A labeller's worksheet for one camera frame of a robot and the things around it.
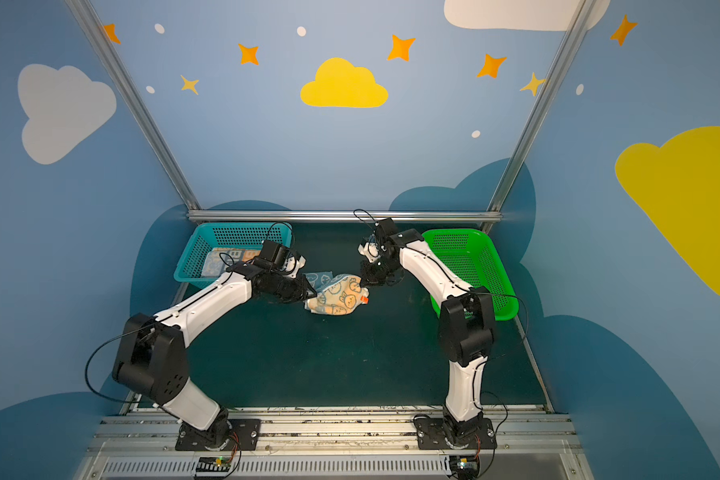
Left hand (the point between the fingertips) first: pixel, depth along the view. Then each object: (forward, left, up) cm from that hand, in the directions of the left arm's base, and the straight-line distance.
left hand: (313, 292), depth 88 cm
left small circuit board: (-41, +22, -15) cm, 49 cm away
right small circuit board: (-41, -41, -15) cm, 60 cm away
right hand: (+3, -15, +2) cm, 16 cm away
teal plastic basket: (+29, +34, -7) cm, 45 cm away
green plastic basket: (+24, -55, -10) cm, 61 cm away
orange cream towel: (+18, +38, -8) cm, 43 cm away
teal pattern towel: (+3, -6, -6) cm, 9 cm away
